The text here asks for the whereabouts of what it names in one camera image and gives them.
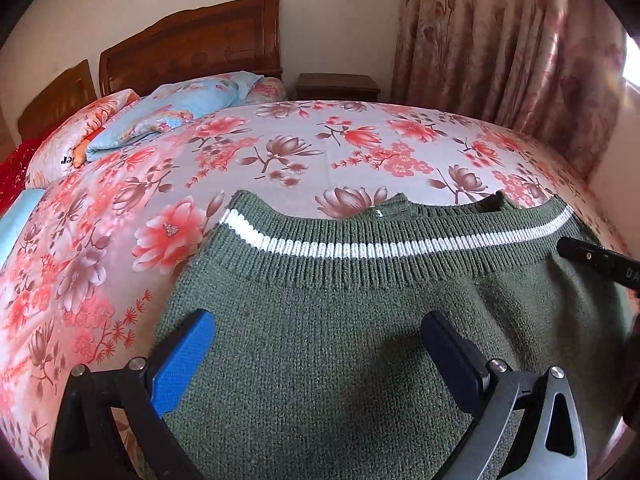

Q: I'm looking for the green white knit sweater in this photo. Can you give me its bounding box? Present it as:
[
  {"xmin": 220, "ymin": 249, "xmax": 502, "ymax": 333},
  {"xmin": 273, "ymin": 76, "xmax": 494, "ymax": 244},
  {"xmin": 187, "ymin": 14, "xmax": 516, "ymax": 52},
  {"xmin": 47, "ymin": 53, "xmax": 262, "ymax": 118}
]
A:
[{"xmin": 156, "ymin": 191, "xmax": 632, "ymax": 479}]

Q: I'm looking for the floral pink bed sheet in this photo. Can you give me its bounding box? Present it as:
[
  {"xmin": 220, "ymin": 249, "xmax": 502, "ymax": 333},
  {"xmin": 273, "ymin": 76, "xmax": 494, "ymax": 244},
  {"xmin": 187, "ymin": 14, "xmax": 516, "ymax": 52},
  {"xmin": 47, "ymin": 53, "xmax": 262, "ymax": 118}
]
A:
[{"xmin": 1, "ymin": 102, "xmax": 613, "ymax": 479}]

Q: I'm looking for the window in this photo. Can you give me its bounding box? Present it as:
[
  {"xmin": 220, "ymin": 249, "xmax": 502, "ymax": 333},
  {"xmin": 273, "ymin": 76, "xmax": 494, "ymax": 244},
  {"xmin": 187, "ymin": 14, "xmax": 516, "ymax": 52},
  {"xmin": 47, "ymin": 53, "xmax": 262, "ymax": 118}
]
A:
[{"xmin": 623, "ymin": 34, "xmax": 640, "ymax": 89}]

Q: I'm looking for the light blue cloth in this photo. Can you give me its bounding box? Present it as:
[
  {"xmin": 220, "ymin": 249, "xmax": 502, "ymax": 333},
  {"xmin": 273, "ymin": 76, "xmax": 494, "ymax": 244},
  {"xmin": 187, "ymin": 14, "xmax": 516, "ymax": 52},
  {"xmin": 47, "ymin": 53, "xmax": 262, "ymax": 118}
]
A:
[{"xmin": 0, "ymin": 188, "xmax": 44, "ymax": 266}]

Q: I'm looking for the pink floral curtain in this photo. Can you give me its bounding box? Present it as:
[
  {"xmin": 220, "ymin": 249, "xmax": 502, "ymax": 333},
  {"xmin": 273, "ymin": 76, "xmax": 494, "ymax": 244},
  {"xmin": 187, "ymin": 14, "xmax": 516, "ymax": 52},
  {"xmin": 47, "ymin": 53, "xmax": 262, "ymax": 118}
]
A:
[{"xmin": 390, "ymin": 0, "xmax": 626, "ymax": 179}]

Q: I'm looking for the pink floral pillow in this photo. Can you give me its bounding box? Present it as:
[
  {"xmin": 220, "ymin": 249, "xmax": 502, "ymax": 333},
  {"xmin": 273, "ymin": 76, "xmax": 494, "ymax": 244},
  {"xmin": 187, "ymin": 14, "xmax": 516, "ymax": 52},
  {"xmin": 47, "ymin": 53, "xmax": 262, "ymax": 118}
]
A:
[{"xmin": 25, "ymin": 89, "xmax": 140, "ymax": 188}]

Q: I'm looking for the red blanket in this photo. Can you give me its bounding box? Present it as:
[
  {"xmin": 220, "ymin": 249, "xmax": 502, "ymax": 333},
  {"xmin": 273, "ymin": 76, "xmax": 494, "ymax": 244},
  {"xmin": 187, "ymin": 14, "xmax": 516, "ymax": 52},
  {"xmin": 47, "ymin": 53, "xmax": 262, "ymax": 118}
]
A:
[{"xmin": 0, "ymin": 129, "xmax": 53, "ymax": 216}]

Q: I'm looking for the light blue floral pillow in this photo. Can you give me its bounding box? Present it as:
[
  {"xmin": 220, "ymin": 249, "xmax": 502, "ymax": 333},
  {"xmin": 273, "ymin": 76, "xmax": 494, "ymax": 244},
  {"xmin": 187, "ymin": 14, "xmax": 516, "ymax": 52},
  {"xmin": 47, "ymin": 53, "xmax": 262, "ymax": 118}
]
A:
[{"xmin": 85, "ymin": 70, "xmax": 262, "ymax": 162}]

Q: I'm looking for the small wooden headboard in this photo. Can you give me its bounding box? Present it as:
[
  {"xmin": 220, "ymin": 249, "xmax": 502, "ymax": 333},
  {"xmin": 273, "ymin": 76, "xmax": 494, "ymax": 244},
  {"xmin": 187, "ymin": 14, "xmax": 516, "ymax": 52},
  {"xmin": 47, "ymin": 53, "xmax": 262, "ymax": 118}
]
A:
[{"xmin": 17, "ymin": 60, "xmax": 98, "ymax": 141}]

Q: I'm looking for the dark wooden nightstand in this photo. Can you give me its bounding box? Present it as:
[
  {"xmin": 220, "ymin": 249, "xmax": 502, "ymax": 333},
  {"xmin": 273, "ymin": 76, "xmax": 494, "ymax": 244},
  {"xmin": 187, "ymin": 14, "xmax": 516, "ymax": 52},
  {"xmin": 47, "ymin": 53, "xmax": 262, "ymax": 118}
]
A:
[{"xmin": 295, "ymin": 73, "xmax": 381, "ymax": 102}]

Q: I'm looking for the large carved wooden headboard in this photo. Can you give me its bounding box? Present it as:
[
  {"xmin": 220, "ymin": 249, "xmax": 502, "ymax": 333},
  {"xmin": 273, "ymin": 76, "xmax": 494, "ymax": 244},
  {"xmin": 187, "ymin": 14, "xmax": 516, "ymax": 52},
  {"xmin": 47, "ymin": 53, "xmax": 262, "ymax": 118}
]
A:
[{"xmin": 99, "ymin": 0, "xmax": 282, "ymax": 96}]

